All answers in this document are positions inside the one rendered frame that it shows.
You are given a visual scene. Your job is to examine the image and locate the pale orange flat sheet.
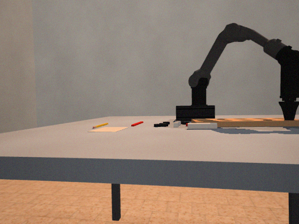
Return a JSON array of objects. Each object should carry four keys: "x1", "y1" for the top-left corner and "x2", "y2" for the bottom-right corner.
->
[{"x1": 88, "y1": 127, "x2": 127, "y2": 132}]

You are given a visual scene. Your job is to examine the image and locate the white rectangular bar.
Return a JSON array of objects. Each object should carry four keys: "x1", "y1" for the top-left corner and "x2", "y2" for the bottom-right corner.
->
[{"x1": 188, "y1": 123, "x2": 217, "y2": 129}]

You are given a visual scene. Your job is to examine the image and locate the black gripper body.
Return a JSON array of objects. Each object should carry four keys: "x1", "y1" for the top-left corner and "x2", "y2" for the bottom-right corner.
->
[{"x1": 280, "y1": 83, "x2": 299, "y2": 101}]

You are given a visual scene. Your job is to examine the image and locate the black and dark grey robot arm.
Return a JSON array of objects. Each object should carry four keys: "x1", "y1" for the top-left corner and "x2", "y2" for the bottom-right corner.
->
[{"x1": 188, "y1": 23, "x2": 299, "y2": 105}]

